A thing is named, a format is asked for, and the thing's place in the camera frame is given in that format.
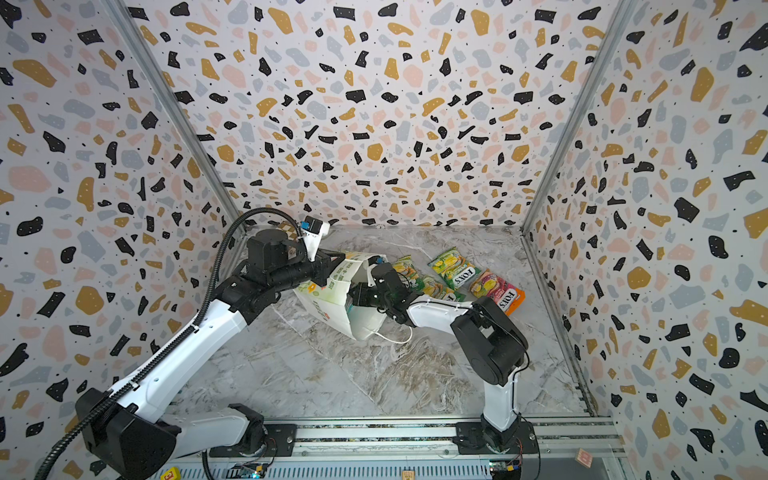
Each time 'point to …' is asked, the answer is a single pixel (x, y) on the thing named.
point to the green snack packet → (436, 289)
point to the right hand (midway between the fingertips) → (343, 286)
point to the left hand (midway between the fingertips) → (342, 250)
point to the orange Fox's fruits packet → (507, 295)
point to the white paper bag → (329, 301)
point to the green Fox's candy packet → (455, 269)
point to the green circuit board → (247, 470)
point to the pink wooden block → (584, 458)
